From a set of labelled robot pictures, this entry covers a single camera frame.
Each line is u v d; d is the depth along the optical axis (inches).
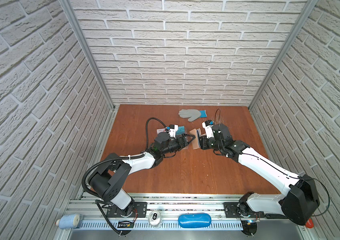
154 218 23.5
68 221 24.9
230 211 28.9
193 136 30.0
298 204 15.6
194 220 26.7
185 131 37.4
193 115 44.8
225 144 23.6
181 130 37.4
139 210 28.8
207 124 28.0
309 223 27.4
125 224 28.6
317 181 16.9
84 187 17.1
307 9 27.6
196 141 29.8
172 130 30.5
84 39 32.2
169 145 28.4
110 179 17.4
